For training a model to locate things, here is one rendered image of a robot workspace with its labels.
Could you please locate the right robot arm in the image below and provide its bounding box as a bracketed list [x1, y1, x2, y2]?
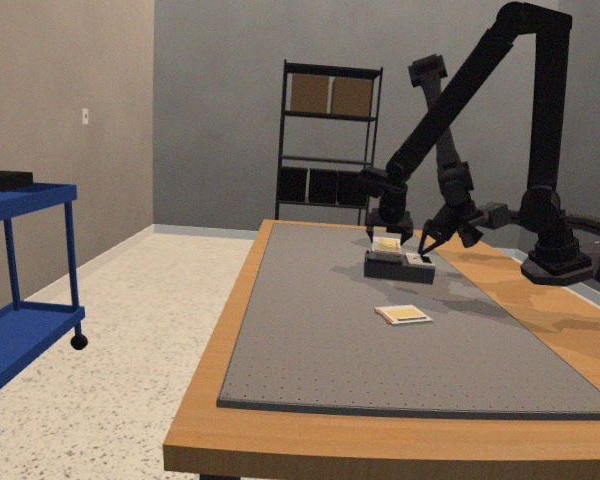
[408, 54, 484, 248]

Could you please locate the white cassette with copper tabs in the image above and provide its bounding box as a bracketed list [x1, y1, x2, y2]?
[374, 305, 433, 326]

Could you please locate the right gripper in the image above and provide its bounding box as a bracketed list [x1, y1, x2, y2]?
[417, 205, 461, 256]

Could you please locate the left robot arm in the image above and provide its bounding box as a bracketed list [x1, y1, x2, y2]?
[356, 2, 592, 276]

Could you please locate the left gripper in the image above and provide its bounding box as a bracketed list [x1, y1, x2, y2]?
[366, 200, 413, 246]

